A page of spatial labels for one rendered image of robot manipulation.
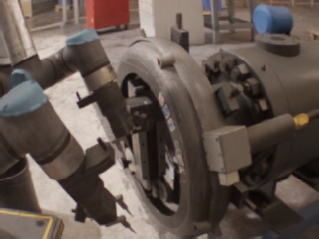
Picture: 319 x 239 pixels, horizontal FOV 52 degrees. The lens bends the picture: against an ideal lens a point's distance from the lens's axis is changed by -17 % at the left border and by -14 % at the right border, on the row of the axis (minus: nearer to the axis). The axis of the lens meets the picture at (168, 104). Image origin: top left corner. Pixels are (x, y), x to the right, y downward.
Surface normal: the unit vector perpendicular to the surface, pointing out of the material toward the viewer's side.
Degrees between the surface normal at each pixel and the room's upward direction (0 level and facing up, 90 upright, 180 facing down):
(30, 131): 92
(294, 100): 57
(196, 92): 44
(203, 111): 51
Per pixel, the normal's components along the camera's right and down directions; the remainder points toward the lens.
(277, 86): 0.26, -0.44
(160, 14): 0.33, 0.34
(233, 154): 0.38, -0.06
